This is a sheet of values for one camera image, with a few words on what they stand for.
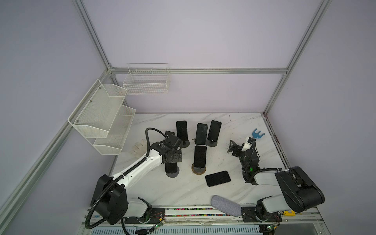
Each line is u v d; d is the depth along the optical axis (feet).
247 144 2.57
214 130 3.13
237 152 2.64
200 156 2.65
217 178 2.81
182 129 3.14
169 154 1.88
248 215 2.40
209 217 2.42
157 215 2.40
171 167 3.00
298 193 1.46
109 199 1.32
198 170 2.89
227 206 2.45
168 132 3.12
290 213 2.39
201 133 3.08
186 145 3.32
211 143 3.34
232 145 2.74
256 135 3.46
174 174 2.89
